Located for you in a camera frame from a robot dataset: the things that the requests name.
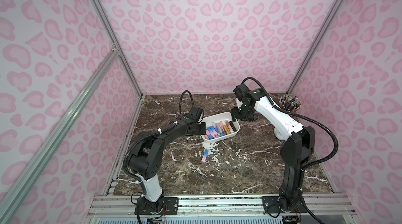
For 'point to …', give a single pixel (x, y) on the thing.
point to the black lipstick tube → (233, 126)
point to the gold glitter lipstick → (226, 130)
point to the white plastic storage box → (219, 126)
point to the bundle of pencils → (288, 103)
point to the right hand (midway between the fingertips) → (238, 119)
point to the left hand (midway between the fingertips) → (205, 129)
